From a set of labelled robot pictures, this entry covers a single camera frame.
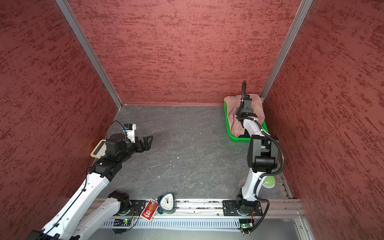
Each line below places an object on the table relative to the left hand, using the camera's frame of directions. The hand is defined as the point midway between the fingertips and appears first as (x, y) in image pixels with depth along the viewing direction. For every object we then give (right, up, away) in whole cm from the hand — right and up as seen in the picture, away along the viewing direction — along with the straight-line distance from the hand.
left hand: (146, 140), depth 78 cm
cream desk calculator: (-35, -9, +15) cm, 39 cm away
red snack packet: (+4, -34, -5) cm, 34 cm away
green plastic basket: (+53, -1, +15) cm, 55 cm away
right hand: (+58, +16, +19) cm, 63 cm away
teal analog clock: (+12, -31, -5) cm, 34 cm away
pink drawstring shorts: (+54, +23, +32) cm, 67 cm away
